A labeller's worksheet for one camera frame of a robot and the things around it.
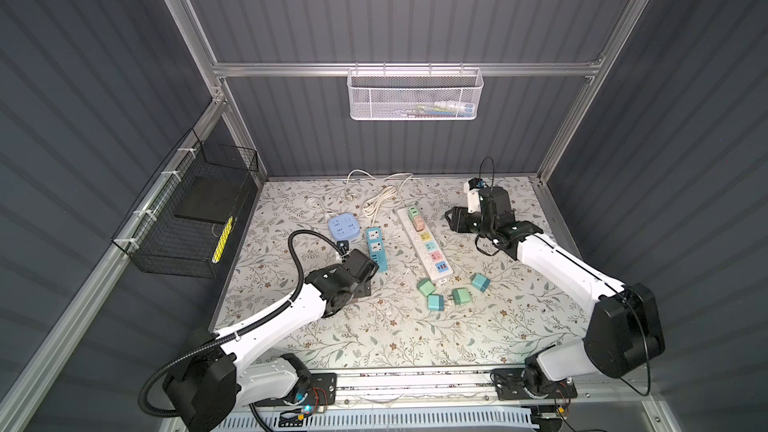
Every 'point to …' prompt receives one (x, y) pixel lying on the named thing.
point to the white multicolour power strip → (429, 255)
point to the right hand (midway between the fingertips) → (455, 216)
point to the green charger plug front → (461, 296)
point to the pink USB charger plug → (419, 223)
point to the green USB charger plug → (413, 212)
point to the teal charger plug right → (480, 282)
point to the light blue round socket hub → (344, 226)
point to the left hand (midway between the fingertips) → (353, 282)
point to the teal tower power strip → (376, 247)
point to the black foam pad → (212, 198)
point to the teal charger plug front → (435, 302)
